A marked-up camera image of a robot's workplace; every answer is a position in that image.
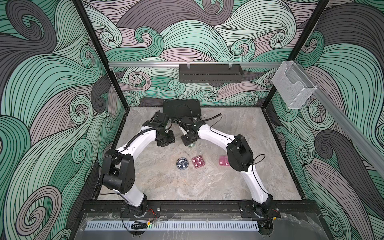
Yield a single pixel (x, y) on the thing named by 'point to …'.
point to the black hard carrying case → (177, 109)
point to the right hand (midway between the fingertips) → (185, 141)
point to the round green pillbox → (191, 145)
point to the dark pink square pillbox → (198, 161)
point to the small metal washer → (205, 115)
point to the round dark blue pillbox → (182, 163)
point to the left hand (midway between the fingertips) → (173, 140)
